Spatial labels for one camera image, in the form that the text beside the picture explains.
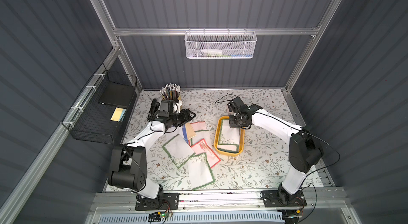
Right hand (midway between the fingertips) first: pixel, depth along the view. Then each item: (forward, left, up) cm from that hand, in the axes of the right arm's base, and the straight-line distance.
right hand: (233, 123), depth 90 cm
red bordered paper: (-10, +18, -10) cm, 23 cm away
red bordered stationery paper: (+4, +20, -9) cm, 22 cm away
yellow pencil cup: (+15, +32, +5) cm, 36 cm away
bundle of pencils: (+19, +38, +7) cm, 43 cm away
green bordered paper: (-13, +31, -9) cm, 35 cm away
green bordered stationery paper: (-2, +19, -10) cm, 21 cm away
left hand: (+1, +22, +5) cm, 23 cm away
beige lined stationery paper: (0, +25, -9) cm, 27 cm away
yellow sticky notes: (-6, +57, +16) cm, 59 cm away
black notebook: (+8, +63, +16) cm, 65 cm away
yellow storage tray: (-7, +10, -5) cm, 13 cm away
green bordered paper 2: (-24, +18, -10) cm, 32 cm away
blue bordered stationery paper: (+2, +29, -9) cm, 31 cm away
